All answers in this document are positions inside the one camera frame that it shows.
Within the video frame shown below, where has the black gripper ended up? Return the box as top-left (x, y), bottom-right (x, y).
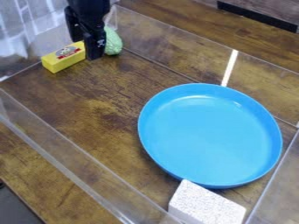
top-left (64, 0), bottom-right (109, 60)

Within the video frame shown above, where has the yellow block with label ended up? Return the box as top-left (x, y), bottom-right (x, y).
top-left (41, 41), bottom-right (85, 74)

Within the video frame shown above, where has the round blue tray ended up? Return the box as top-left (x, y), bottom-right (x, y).
top-left (137, 83), bottom-right (283, 189)

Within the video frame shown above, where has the white speckled foam block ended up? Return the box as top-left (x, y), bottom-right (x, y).
top-left (168, 179), bottom-right (246, 224)

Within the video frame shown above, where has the green bitter gourd toy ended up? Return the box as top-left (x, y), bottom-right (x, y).
top-left (104, 26), bottom-right (122, 55)

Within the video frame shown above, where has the clear acrylic enclosure wall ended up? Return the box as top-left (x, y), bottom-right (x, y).
top-left (0, 0), bottom-right (299, 224)

